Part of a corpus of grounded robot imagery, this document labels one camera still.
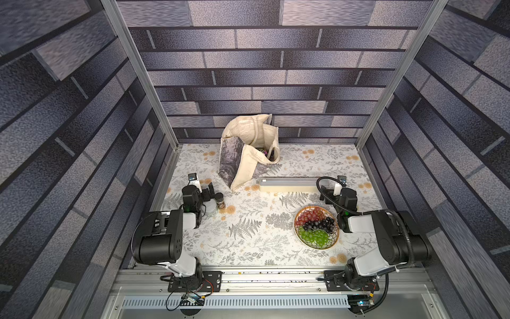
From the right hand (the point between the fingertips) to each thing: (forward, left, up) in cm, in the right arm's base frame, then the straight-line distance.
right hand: (333, 185), depth 95 cm
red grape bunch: (-14, +12, -2) cm, 19 cm away
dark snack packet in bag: (+15, +33, +8) cm, 37 cm away
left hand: (-1, +64, +3) cm, 64 cm away
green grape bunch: (-24, +10, -4) cm, 26 cm away
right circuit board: (-46, -1, -7) cm, 47 cm away
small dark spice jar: (-10, +54, +4) cm, 55 cm away
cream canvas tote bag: (+23, +42, +6) cm, 48 cm away
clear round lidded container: (-13, +58, +1) cm, 60 cm away
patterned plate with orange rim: (-23, +4, -4) cm, 24 cm away
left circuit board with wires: (-47, +61, -6) cm, 77 cm away
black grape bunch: (-19, +6, -2) cm, 20 cm away
